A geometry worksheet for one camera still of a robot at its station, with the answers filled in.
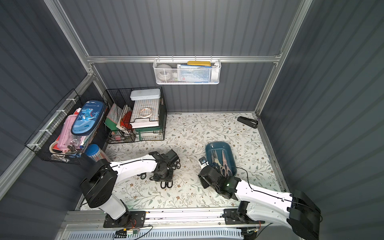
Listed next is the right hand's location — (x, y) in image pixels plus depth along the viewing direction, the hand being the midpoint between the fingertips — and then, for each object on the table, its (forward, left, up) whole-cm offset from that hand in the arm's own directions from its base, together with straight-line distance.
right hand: (205, 171), depth 81 cm
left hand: (-3, +21, -7) cm, 22 cm away
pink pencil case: (+6, +65, +24) cm, 70 cm away
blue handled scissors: (+7, -7, -7) cm, 12 cm away
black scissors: (-5, +22, -8) cm, 24 cm away
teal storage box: (+14, -10, -8) cm, 19 cm away
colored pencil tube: (+5, +59, +12) cm, 60 cm away
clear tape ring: (+33, +38, +13) cm, 52 cm away
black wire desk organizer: (+26, +47, +12) cm, 55 cm away
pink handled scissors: (+4, -12, -6) cm, 14 cm away
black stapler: (+44, -35, -8) cm, 57 cm away
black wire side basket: (0, +69, +28) cm, 74 cm away
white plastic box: (+50, +41, +14) cm, 66 cm away
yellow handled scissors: (+13, -7, -7) cm, 16 cm away
